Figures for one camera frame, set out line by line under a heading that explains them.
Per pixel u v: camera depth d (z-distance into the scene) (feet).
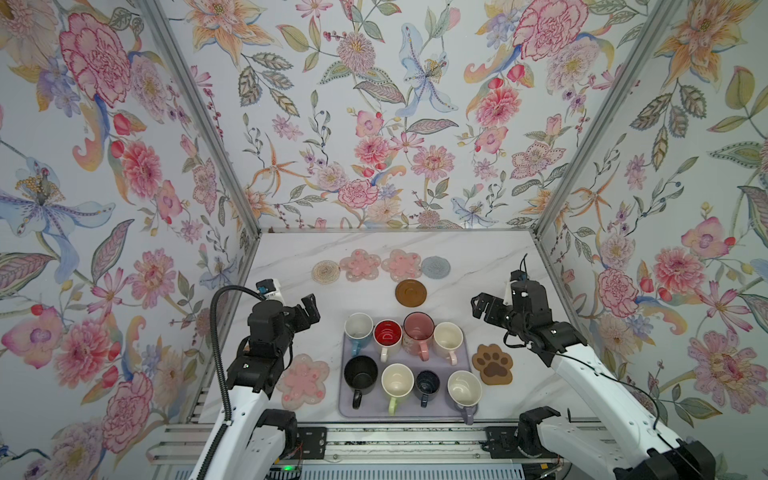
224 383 1.54
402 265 3.63
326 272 3.51
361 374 2.74
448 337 2.88
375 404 2.61
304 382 2.74
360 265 3.63
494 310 2.36
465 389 2.68
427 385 2.69
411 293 3.38
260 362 1.78
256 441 1.96
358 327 2.94
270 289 2.14
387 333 2.97
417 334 2.92
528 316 1.96
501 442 2.41
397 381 2.68
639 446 1.33
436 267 3.61
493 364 2.84
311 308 2.28
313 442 2.42
